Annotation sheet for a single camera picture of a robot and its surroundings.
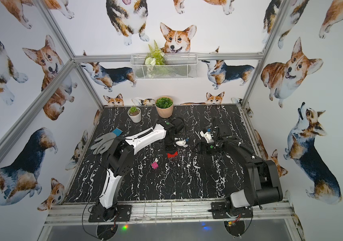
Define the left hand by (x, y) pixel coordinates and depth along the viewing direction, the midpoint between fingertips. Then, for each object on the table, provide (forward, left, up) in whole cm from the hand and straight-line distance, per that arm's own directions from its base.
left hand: (173, 147), depth 92 cm
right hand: (-5, -13, +5) cm, 15 cm away
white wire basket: (+39, -3, +31) cm, 50 cm away
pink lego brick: (-9, +11, -4) cm, 15 cm away
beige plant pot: (+30, +6, +5) cm, 31 cm away
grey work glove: (+6, +46, -4) cm, 47 cm away
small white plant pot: (+26, +28, +1) cm, 38 cm away
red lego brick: (-3, +1, -4) cm, 5 cm away
